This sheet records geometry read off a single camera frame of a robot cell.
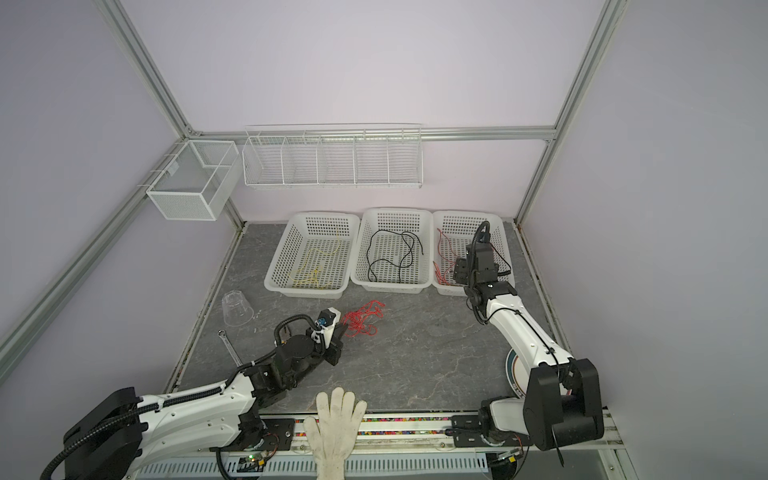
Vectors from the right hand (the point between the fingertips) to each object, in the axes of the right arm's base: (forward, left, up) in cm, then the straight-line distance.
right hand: (475, 265), depth 86 cm
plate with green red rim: (-22, -9, -16) cm, 29 cm away
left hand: (-17, +37, -6) cm, 41 cm away
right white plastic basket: (+21, +3, -7) cm, 22 cm away
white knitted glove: (-40, +39, -16) cm, 58 cm away
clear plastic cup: (-7, +75, -16) cm, 77 cm away
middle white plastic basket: (+19, +24, -16) cm, 35 cm away
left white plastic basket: (+16, +53, -16) cm, 57 cm away
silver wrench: (-18, +73, -16) cm, 77 cm away
